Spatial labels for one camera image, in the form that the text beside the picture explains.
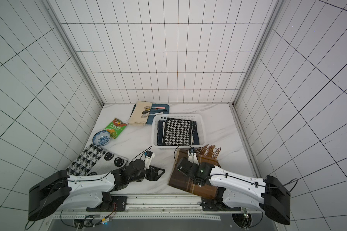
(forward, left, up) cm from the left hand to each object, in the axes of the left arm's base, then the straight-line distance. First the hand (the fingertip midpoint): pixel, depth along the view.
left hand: (158, 172), depth 81 cm
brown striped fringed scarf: (+12, -31, -2) cm, 34 cm away
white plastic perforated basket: (+33, -28, +7) cm, 44 cm away
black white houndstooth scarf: (+24, -12, +5) cm, 27 cm away
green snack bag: (+31, +34, -2) cm, 46 cm away
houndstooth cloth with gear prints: (+6, +38, +2) cm, 39 cm away
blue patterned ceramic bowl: (+23, +42, -2) cm, 48 cm away
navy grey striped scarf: (+30, 0, +4) cm, 31 cm away
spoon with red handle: (+54, +4, -4) cm, 54 cm away
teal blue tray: (+42, +10, -2) cm, 44 cm away
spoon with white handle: (+43, +14, -1) cm, 46 cm away
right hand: (+2, -16, +2) cm, 16 cm away
